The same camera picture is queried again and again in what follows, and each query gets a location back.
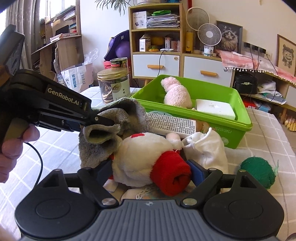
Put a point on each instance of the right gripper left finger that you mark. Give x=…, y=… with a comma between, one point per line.
x=93, y=179

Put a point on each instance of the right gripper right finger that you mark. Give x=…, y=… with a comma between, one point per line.
x=206, y=182

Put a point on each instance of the white cloth glove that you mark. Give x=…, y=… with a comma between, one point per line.
x=206, y=149

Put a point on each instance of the grey green towel cloth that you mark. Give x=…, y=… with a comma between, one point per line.
x=98, y=141

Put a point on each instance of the white red plush toy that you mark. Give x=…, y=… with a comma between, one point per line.
x=147, y=158

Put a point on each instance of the person left hand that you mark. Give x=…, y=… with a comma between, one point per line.
x=12, y=149

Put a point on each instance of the white cardboard box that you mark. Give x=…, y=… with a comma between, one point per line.
x=78, y=77

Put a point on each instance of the wooden bookshelf desk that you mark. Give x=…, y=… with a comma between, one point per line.
x=60, y=35

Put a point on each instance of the white milk carton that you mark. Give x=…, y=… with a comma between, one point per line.
x=163, y=124

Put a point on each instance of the grey checked tablecloth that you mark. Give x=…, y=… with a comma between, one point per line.
x=266, y=152

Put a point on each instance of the gold lid glass jar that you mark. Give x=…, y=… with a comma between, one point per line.
x=114, y=84

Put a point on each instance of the small tin can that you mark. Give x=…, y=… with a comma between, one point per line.
x=121, y=62

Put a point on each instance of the green plastic bin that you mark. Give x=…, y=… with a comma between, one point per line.
x=151, y=97

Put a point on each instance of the low wooden side cabinet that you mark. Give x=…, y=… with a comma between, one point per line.
x=266, y=87

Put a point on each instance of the pink fringed cloth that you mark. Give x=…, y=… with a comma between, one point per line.
x=243, y=63

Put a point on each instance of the wooden drawer cabinet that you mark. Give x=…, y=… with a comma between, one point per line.
x=158, y=42

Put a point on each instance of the framed cat picture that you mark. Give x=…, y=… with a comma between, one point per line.
x=231, y=40

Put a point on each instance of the white desk fan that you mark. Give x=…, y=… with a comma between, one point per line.
x=210, y=36

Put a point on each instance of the framed cartoon picture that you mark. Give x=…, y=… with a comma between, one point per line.
x=286, y=54

